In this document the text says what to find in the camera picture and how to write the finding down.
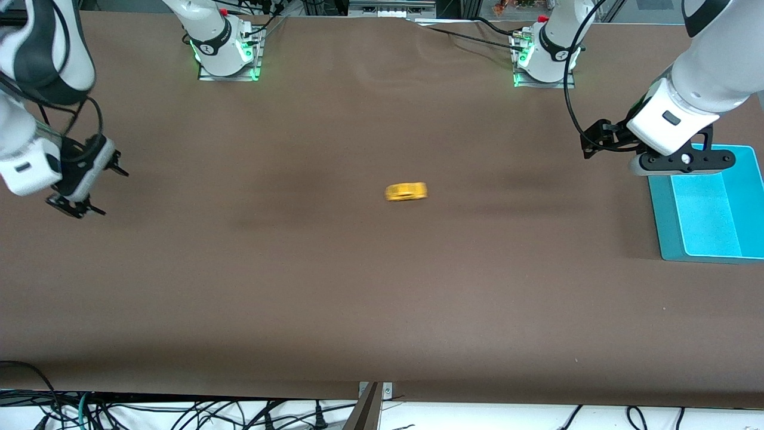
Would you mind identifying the yellow toy beetle car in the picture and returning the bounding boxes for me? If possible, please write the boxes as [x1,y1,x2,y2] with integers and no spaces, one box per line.
[384,182,429,202]

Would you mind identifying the short black table cable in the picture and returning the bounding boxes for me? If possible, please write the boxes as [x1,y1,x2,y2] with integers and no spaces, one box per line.
[475,17,520,35]

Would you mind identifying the long black table cable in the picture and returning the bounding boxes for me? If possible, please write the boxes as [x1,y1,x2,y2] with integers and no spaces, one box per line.
[418,24,526,51]

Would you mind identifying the black looped floor cable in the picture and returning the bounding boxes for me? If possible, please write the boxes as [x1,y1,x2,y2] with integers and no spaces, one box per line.
[0,360,60,430]

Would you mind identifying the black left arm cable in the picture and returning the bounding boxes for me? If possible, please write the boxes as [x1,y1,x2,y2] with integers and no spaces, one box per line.
[564,0,609,147]

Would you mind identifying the black base cable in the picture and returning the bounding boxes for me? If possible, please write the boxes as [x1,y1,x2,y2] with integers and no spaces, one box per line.
[236,0,288,41]

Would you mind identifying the teal plastic bin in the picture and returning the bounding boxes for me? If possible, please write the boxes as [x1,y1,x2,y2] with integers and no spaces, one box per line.
[647,144,764,263]

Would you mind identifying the grey background equipment box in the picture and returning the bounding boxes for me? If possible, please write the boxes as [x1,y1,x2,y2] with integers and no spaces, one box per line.
[348,0,438,19]

